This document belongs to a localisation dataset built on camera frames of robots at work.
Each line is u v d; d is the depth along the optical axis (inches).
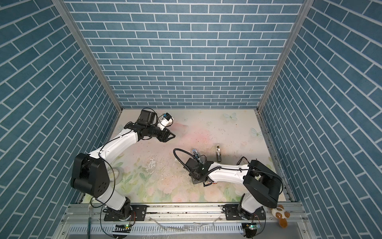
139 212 28.9
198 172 25.5
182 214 29.1
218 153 36.9
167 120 30.3
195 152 39.0
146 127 26.7
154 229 27.4
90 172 18.8
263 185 17.2
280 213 27.9
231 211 29.4
